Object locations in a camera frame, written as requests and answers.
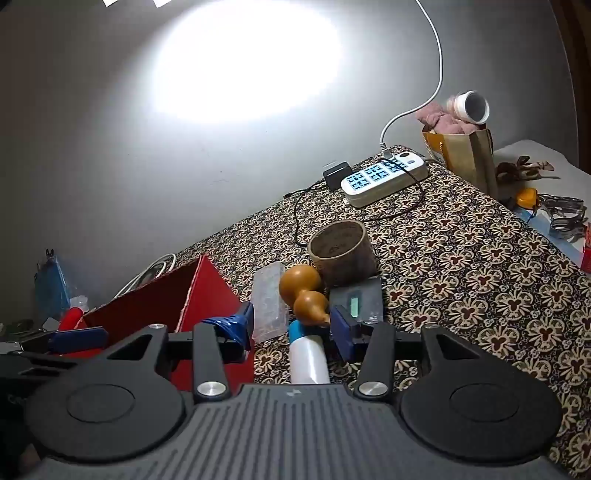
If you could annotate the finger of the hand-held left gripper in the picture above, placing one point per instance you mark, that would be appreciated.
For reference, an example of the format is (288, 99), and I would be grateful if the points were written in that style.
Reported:
(78, 338)

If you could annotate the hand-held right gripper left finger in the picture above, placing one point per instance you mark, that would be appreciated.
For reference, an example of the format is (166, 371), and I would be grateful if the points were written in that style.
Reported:
(240, 325)

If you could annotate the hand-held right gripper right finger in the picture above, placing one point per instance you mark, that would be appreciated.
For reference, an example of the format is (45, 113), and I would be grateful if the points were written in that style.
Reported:
(341, 339)

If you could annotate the clear plastic case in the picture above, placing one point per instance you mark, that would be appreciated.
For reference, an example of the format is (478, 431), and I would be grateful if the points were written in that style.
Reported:
(270, 300)

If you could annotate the white bottle with blue cap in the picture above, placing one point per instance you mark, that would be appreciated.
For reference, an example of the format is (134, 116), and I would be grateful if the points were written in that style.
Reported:
(307, 360)

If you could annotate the red cardboard box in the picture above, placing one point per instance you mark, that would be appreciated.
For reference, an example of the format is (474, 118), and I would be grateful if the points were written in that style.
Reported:
(207, 295)

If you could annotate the grey digital device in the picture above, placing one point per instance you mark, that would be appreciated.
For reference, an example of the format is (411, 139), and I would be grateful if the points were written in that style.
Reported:
(364, 295)

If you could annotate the brown gourd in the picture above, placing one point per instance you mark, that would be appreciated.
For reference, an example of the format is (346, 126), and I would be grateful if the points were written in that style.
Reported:
(300, 286)

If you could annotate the round wooden cup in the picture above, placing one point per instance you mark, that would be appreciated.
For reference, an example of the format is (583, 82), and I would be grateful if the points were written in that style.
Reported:
(346, 263)

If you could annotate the red plush item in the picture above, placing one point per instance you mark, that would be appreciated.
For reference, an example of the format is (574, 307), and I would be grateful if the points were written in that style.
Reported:
(69, 319)

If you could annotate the crumpled clear plastic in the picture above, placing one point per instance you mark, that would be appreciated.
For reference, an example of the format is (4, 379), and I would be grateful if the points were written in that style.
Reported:
(79, 302)

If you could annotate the blue plastic bag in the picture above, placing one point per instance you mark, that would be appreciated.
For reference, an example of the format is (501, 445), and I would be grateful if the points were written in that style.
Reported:
(53, 286)

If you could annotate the patterned tablecloth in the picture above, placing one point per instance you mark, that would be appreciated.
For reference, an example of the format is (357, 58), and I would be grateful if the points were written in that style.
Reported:
(461, 286)

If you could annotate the white power strip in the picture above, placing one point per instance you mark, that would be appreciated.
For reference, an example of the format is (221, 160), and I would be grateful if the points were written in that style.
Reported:
(383, 184)

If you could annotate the black charger adapter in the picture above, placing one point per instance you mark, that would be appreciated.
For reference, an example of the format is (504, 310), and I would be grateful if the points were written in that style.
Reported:
(337, 175)

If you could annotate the tan paper bag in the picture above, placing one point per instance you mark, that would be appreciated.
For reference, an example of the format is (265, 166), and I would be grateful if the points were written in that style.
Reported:
(471, 157)

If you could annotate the small orange object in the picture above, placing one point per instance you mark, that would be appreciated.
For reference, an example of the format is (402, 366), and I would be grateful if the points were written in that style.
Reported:
(527, 197)

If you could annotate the pink plush toy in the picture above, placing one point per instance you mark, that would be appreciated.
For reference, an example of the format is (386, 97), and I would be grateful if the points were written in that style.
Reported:
(443, 121)

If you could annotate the brown tangled ornament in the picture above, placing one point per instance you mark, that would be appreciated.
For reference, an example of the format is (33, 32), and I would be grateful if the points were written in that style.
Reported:
(519, 168)

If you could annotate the bundle of metal clips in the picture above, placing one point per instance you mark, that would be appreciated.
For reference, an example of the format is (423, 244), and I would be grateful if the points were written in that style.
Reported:
(561, 217)

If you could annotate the red printed packet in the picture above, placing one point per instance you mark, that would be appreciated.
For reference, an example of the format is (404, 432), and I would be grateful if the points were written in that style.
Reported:
(587, 251)

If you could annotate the white cylindrical container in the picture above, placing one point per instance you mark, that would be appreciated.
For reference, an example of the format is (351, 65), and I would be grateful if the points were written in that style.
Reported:
(471, 107)

